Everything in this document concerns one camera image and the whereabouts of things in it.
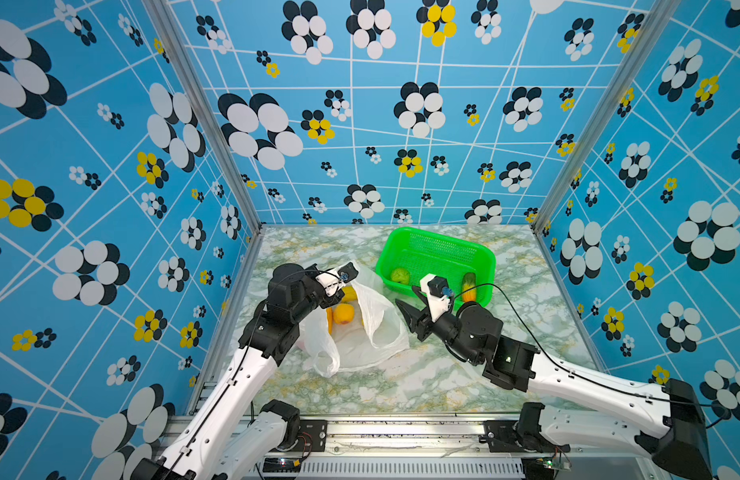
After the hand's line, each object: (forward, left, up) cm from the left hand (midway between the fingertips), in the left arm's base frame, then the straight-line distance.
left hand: (338, 261), depth 72 cm
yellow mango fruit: (-8, -3, -3) cm, 9 cm away
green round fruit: (+12, -17, -22) cm, 30 cm away
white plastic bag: (-14, -9, -10) cm, 19 cm away
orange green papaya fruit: (+12, -40, -25) cm, 49 cm away
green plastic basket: (+26, -20, -29) cm, 44 cm away
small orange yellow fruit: (-1, +1, -24) cm, 24 cm away
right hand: (-8, -17, -1) cm, 19 cm away
